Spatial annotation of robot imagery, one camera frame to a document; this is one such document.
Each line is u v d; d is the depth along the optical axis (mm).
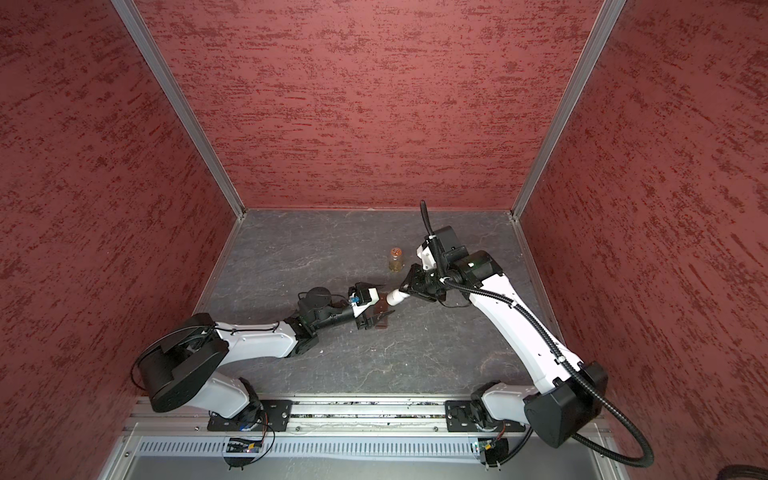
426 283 631
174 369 437
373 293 660
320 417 755
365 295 645
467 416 737
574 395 379
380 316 720
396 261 1002
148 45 759
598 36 745
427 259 690
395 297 741
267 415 736
